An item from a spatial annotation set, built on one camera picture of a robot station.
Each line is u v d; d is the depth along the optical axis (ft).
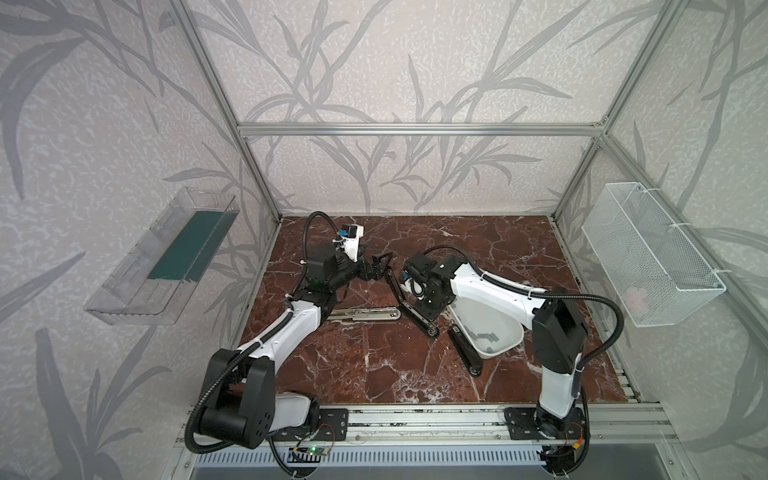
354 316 2.99
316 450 2.32
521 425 2.38
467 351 2.72
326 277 2.11
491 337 2.91
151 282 2.09
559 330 1.55
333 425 2.40
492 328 2.89
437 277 2.04
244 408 1.35
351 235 2.33
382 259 2.41
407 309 3.00
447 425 2.48
